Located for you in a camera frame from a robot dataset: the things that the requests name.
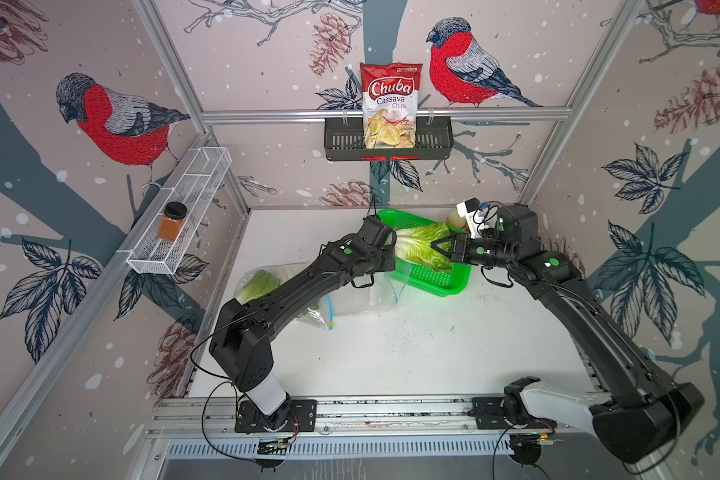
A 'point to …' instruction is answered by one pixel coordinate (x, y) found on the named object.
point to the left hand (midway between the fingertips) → (396, 252)
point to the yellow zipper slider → (331, 324)
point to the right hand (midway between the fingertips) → (432, 242)
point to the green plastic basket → (425, 277)
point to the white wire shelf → (195, 189)
